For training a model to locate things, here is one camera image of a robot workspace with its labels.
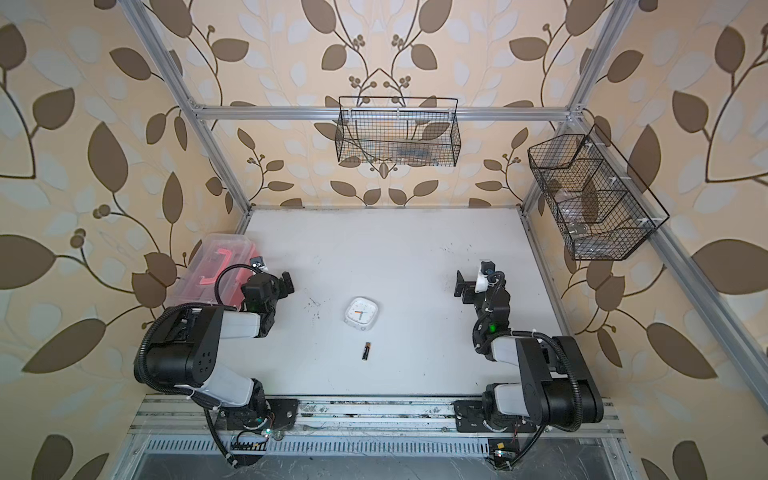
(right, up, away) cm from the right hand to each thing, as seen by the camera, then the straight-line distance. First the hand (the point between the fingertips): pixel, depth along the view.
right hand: (476, 273), depth 90 cm
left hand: (-66, -1, +4) cm, 66 cm away
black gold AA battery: (-33, -22, -5) cm, 40 cm away
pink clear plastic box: (-79, 0, 0) cm, 79 cm away
